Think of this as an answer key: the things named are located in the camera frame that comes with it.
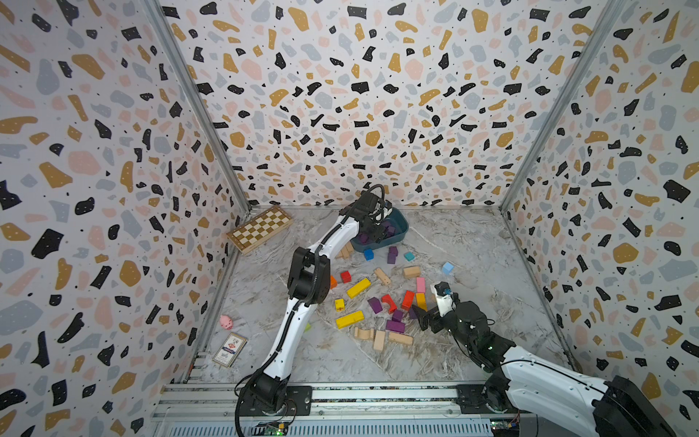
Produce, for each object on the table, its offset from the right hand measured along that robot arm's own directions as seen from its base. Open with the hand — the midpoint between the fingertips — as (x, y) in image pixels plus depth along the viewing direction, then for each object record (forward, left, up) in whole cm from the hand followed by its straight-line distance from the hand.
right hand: (428, 299), depth 84 cm
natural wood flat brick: (-9, +9, -9) cm, 15 cm away
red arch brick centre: (+4, +12, -8) cm, 15 cm away
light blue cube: (+16, -10, -8) cm, 21 cm away
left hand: (+30, +14, -1) cm, 33 cm away
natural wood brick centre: (+15, +3, -8) cm, 18 cm away
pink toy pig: (-6, +64, -6) cm, 64 cm away
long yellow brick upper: (+9, +22, -9) cm, 26 cm away
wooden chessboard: (+31, +65, -4) cm, 72 cm away
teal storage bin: (+40, +8, -7) cm, 42 cm away
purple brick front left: (-5, +10, -9) cm, 14 cm away
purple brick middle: (+2, +16, -9) cm, 19 cm away
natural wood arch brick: (-8, +20, -8) cm, 23 cm away
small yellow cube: (+1, +28, -6) cm, 29 cm away
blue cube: (+22, +19, -7) cm, 30 cm away
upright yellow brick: (+4, +1, -8) cm, 9 cm away
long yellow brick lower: (-4, +25, -8) cm, 26 cm away
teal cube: (+23, +3, -9) cm, 25 cm away
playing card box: (-14, +60, -7) cm, 62 cm away
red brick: (+4, +5, -8) cm, 10 cm away
